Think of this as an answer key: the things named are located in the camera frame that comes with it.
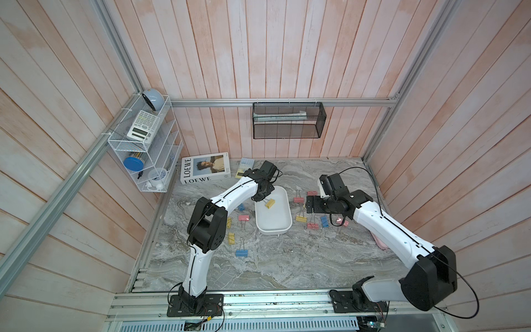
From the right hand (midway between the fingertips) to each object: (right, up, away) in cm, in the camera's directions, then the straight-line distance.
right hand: (314, 203), depth 85 cm
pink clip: (-31, -8, +11) cm, 33 cm away
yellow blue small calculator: (-32, +18, +31) cm, 48 cm away
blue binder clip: (-32, -4, +13) cm, 35 cm away
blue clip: (-31, -21, +2) cm, 38 cm away
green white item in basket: (-14, +38, +5) cm, 41 cm away
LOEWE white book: (-54, +16, +26) cm, 62 cm away
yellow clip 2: (-37, -10, +9) cm, 40 cm away
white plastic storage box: (-15, -10, +12) cm, 21 cm away
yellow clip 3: (-36, -16, +5) cm, 39 cm away
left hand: (-20, +3, +11) cm, 23 cm away
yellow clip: (-19, -2, +16) cm, 25 cm away
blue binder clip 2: (+8, -10, +11) cm, 17 cm away
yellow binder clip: (-3, -9, +11) cm, 14 cm away
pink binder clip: (+1, -11, +8) cm, 14 cm away
